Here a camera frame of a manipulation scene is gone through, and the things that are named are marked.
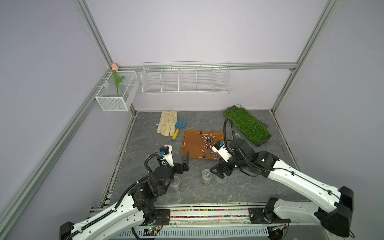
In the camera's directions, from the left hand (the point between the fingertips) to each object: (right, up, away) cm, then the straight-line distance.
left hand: (181, 153), depth 71 cm
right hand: (+17, -5, +1) cm, 18 cm away
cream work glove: (-15, +15, +41) cm, 46 cm away
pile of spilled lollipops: (+15, +5, +31) cm, 35 cm away
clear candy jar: (+13, -14, +10) cm, 21 cm away
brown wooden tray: (+9, +1, +30) cm, 32 cm away
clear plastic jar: (-4, -17, +5) cm, 18 cm away
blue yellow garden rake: (-6, +14, +41) cm, 44 cm away
